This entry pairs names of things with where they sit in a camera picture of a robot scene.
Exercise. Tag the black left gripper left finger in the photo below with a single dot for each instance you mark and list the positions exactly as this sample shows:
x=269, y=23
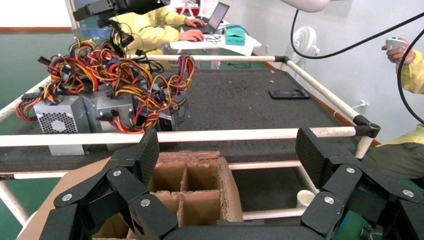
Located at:
x=126, y=185

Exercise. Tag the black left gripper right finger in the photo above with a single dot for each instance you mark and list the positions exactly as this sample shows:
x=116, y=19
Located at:
x=344, y=185

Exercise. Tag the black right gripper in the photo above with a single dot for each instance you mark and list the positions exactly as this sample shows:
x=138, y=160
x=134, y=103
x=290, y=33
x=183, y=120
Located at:
x=142, y=6

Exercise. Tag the white remote control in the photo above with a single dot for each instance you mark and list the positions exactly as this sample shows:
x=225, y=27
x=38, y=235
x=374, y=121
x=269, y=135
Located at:
x=396, y=43

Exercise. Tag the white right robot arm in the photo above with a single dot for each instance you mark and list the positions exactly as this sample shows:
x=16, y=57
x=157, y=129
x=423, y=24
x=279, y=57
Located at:
x=304, y=5

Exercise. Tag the brown cardboard box with dividers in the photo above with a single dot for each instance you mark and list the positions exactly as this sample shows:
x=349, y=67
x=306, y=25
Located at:
x=198, y=172

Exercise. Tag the red box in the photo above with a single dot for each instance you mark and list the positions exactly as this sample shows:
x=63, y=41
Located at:
x=185, y=11

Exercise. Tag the teal box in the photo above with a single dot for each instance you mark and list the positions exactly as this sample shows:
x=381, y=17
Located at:
x=235, y=37

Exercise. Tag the typing person right hand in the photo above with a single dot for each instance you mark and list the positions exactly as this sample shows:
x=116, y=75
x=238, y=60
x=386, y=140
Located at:
x=192, y=35

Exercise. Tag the typing person left hand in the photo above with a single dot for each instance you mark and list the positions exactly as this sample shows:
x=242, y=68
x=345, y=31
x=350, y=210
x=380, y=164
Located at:
x=196, y=22

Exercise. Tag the operator hand with yellow sleeve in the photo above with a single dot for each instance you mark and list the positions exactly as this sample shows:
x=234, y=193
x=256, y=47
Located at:
x=399, y=55

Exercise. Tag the white paper cup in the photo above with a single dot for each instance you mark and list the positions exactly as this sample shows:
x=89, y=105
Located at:
x=306, y=198

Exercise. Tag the operator in yellow jacket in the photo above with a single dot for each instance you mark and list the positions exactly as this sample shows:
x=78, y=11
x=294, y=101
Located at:
x=397, y=155

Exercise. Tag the person in yellow jacket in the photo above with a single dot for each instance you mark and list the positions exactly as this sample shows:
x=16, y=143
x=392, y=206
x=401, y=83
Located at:
x=152, y=30

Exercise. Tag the power supply with mesh grille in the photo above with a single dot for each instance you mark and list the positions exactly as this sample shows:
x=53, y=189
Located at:
x=180, y=114

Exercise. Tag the silver power supply vented side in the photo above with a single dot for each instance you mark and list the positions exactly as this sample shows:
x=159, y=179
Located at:
x=61, y=119

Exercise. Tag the black smartphone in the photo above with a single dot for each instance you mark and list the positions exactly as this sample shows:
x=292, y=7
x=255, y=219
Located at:
x=288, y=94

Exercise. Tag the grey laptop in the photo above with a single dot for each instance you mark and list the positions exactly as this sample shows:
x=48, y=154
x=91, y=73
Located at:
x=218, y=15

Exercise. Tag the white standing fan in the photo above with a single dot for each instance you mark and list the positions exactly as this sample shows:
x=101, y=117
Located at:
x=303, y=43

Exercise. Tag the white desk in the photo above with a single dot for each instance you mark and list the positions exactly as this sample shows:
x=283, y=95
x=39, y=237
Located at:
x=245, y=44

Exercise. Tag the white wall socket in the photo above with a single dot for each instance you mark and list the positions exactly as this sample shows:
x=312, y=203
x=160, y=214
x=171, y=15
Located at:
x=364, y=106

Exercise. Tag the white pipe table frame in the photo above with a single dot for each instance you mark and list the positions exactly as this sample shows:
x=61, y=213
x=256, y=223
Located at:
x=232, y=134

